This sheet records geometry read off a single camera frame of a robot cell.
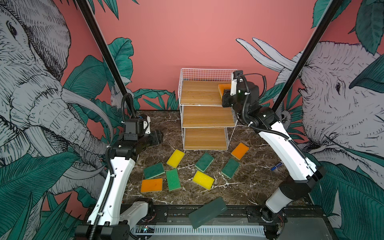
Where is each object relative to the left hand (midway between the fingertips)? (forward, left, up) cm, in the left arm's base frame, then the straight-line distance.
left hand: (157, 132), depth 72 cm
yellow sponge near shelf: (-1, -7, -27) cm, 28 cm away
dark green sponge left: (-8, +6, -27) cm, 29 cm away
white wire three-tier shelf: (+6, -25, -4) cm, 27 cm away
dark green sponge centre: (-4, -25, -28) cm, 37 cm away
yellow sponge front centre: (-15, -23, -27) cm, 39 cm away
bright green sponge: (-14, -5, -27) cm, 31 cm away
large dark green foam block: (-32, -24, -26) cm, 47 cm away
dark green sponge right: (-9, -40, -28) cm, 50 cm away
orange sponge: (+3, -49, -28) cm, 56 cm away
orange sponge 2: (-17, +6, -27) cm, 32 cm away
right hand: (+10, -32, +19) cm, 39 cm away
